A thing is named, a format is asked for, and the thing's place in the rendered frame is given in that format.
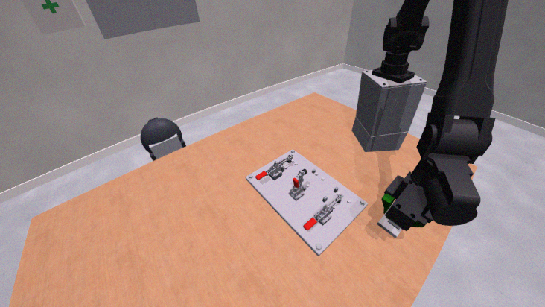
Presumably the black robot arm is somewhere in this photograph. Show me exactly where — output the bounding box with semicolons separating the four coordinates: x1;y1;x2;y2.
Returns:
372;0;509;231

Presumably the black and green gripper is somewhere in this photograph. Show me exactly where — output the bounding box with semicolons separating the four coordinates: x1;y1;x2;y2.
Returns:
382;173;433;227

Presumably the white fixture plate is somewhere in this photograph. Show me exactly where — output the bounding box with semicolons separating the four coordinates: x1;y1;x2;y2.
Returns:
246;151;368;256

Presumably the black toggle clamp with red handle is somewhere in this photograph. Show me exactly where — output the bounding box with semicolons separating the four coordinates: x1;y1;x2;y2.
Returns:
303;194;343;230

